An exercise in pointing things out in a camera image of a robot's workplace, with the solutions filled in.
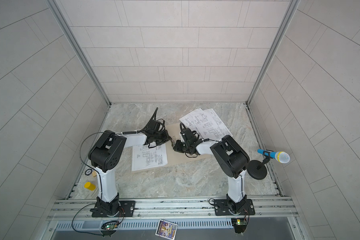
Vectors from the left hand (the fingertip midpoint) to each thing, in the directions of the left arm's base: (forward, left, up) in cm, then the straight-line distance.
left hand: (176, 135), depth 97 cm
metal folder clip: (-5, +1, +1) cm, 5 cm away
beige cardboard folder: (-14, 0, -1) cm, 14 cm away
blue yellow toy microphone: (-25, -48, +25) cm, 59 cm away
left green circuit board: (-48, +26, +4) cm, 55 cm away
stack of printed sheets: (+10, -22, -1) cm, 24 cm away
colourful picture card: (-49, +1, +2) cm, 49 cm away
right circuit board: (-47, -32, 0) cm, 57 cm away
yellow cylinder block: (-32, +41, +5) cm, 52 cm away
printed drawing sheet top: (-15, +18, +1) cm, 24 cm away
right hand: (-8, +1, -1) cm, 9 cm away
